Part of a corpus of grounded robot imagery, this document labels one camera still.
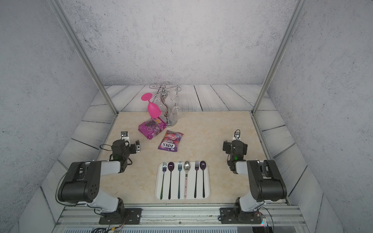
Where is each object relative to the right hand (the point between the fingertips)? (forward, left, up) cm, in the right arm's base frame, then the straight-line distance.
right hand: (236, 140), depth 94 cm
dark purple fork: (-14, +25, -7) cm, 30 cm away
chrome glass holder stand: (+28, +43, +21) cm, 56 cm away
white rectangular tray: (-23, +33, -7) cm, 41 cm away
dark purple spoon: (-16, +41, -5) cm, 44 cm away
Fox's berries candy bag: (+2, +42, -3) cm, 43 cm away
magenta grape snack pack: (+13, +58, -1) cm, 59 cm away
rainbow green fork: (-14, +45, -6) cm, 48 cm away
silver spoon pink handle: (-15, +31, -5) cm, 35 cm away
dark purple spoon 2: (-14, +22, -5) cm, 26 cm away
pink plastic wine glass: (+18, +54, +11) cm, 58 cm away
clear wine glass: (+17, +38, +12) cm, 44 cm away
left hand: (0, +66, +1) cm, 67 cm away
